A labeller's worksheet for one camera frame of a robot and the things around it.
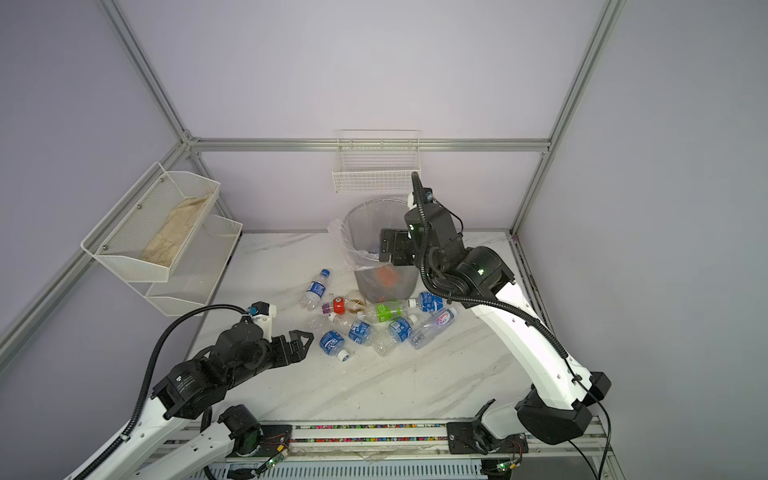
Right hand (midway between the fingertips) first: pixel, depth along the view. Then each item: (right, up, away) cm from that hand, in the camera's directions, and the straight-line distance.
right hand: (395, 234), depth 63 cm
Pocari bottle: (-19, -29, +21) cm, 41 cm away
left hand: (-24, -26, +8) cm, 36 cm away
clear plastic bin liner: (-12, +2, +30) cm, 32 cm away
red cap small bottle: (-17, -20, +32) cm, 42 cm away
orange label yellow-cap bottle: (-3, -10, +26) cm, 28 cm away
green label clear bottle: (-4, -22, +28) cm, 36 cm away
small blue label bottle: (-26, -16, +34) cm, 46 cm away
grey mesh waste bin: (-5, -12, +27) cm, 30 cm away
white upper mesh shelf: (-66, +3, +17) cm, 68 cm away
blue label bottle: (+12, -20, +32) cm, 39 cm away
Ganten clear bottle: (+11, -27, +28) cm, 41 cm away
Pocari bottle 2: (-11, -27, +24) cm, 38 cm away
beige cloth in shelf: (-60, 0, +15) cm, 62 cm away
